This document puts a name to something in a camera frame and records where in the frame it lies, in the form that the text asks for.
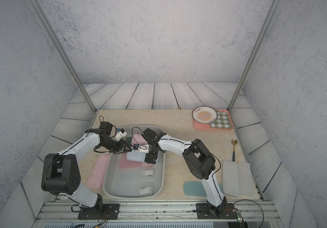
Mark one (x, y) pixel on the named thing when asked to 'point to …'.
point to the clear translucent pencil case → (135, 174)
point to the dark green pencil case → (129, 140)
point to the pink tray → (197, 126)
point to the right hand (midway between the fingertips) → (150, 153)
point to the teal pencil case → (194, 188)
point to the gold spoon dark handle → (234, 142)
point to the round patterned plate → (204, 115)
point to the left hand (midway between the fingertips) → (130, 150)
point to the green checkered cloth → (222, 121)
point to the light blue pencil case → (139, 156)
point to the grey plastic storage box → (110, 175)
